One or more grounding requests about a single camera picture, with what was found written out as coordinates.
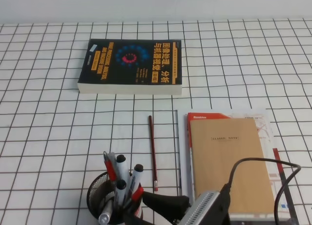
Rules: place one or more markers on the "black textbook with yellow text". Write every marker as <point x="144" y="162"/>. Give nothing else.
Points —
<point x="128" y="66"/>

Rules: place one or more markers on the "tan classic note notebook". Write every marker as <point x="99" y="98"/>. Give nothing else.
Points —
<point x="251" y="191"/>

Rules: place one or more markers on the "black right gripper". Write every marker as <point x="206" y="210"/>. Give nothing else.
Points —
<point x="172" y="208"/>

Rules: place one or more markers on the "dark red pencil with eraser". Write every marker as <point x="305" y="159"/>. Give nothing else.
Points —
<point x="154" y="168"/>

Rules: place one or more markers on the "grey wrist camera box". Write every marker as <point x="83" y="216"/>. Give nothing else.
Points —
<point x="210" y="208"/>

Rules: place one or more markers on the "black mesh pen holder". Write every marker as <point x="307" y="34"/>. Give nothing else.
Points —
<point x="97" y="196"/>

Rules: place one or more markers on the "red and grey clip pen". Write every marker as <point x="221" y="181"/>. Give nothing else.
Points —
<point x="109" y="160"/>

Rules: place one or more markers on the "red covered book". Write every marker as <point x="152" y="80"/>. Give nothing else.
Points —
<point x="204" y="116"/>

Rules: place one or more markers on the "white map printed book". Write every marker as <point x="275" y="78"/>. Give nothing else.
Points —
<point x="286" y="210"/>

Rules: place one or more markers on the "black capped white marker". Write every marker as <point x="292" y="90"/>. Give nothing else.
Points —
<point x="119" y="195"/>
<point x="122" y="168"/>
<point x="135" y="179"/>

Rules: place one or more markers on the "silver metallic pen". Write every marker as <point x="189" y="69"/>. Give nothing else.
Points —
<point x="106" y="213"/>

